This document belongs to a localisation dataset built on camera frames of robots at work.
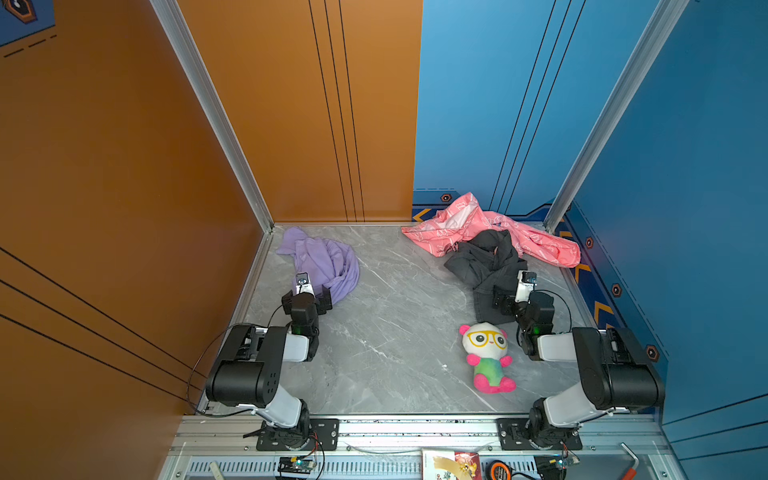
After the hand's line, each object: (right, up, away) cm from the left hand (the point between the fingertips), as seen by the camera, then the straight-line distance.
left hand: (308, 286), depth 93 cm
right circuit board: (+67, -38, -24) cm, 81 cm away
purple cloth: (+5, +6, +9) cm, 12 cm away
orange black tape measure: (+51, -38, -27) cm, 69 cm away
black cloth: (+59, +8, +6) cm, 60 cm away
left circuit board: (+3, -40, -23) cm, 46 cm away
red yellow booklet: (+39, -37, -27) cm, 60 cm away
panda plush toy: (+52, -14, -12) cm, 55 cm away
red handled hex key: (+82, -41, -25) cm, 95 cm away
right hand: (+63, 0, 0) cm, 63 cm away
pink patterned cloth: (+46, +19, +8) cm, 51 cm away
